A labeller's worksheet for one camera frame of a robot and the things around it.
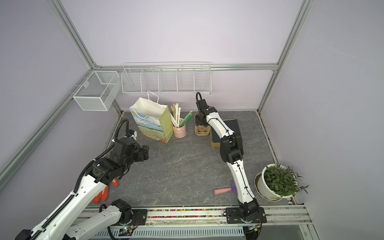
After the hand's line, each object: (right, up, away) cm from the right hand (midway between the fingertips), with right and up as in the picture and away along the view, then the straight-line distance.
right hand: (201, 121), depth 104 cm
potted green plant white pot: (+33, -29, -36) cm, 57 cm away
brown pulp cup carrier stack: (0, -6, +1) cm, 6 cm away
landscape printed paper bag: (-27, +1, -21) cm, 35 cm away
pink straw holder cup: (-15, -7, -3) cm, 17 cm away
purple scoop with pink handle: (+10, -38, -24) cm, 46 cm away
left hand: (-31, -15, -31) cm, 46 cm away
